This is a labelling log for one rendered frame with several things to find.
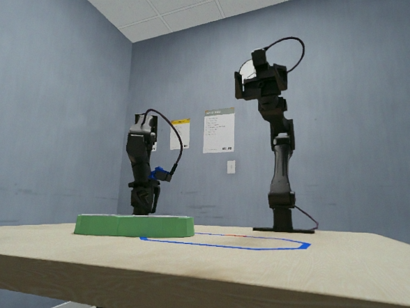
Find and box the long green block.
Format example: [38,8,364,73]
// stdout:
[74,215,195,238]

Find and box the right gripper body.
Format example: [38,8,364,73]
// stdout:
[128,163,171,192]

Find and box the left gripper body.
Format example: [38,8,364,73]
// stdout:
[237,61,281,104]

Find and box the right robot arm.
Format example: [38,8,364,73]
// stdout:
[126,113,172,215]

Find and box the blue tape outline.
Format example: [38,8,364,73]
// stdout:
[139,237,311,250]

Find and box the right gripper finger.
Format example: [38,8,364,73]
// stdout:
[140,187,160,214]
[131,186,154,214]

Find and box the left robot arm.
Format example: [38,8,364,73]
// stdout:
[251,48,314,234]

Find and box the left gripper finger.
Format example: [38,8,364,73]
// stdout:
[234,71,243,98]
[273,63,288,91]

